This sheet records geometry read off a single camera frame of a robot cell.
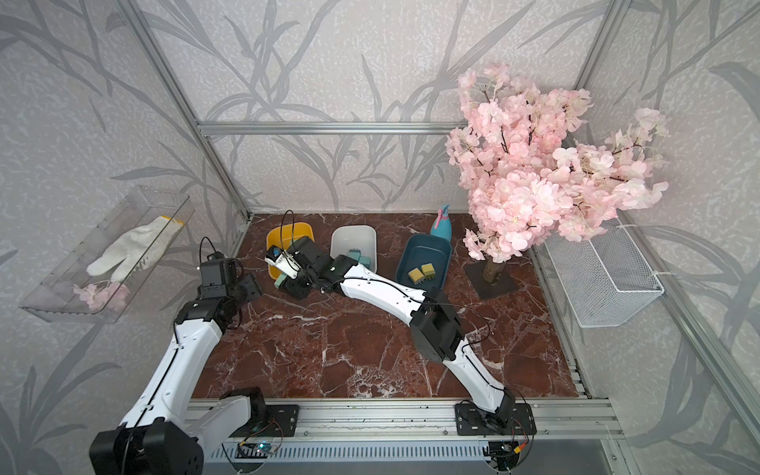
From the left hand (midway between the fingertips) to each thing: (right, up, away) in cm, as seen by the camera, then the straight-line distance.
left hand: (247, 283), depth 81 cm
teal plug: (+26, +7, +26) cm, 37 cm away
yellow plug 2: (+53, +1, +19) cm, 56 cm away
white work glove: (-19, +10, -13) cm, 25 cm away
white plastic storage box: (+28, +13, +30) cm, 43 cm away
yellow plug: (+48, 0, +17) cm, 51 cm away
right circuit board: (+68, -40, -10) cm, 80 cm away
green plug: (+10, +1, -2) cm, 10 cm away
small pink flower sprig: (-18, +1, -22) cm, 28 cm away
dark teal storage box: (+51, +4, +22) cm, 56 cm away
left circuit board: (+9, -38, -11) cm, 41 cm away
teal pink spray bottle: (+57, +17, +19) cm, 63 cm away
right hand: (+11, +2, +1) cm, 11 cm away
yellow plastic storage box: (0, +13, +24) cm, 28 cm away
